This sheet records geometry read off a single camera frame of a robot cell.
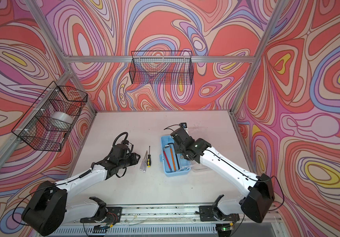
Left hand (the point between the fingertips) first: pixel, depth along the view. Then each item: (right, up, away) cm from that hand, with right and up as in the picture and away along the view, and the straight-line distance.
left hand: (141, 155), depth 88 cm
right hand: (+26, +6, -8) cm, 28 cm away
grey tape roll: (-36, +21, -16) cm, 45 cm away
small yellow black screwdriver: (+4, -3, +3) cm, 6 cm away
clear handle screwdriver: (+1, -5, +3) cm, 6 cm away
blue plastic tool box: (+27, -6, +3) cm, 28 cm away
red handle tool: (+14, +4, +11) cm, 19 cm away
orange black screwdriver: (+20, -5, +3) cm, 21 cm away
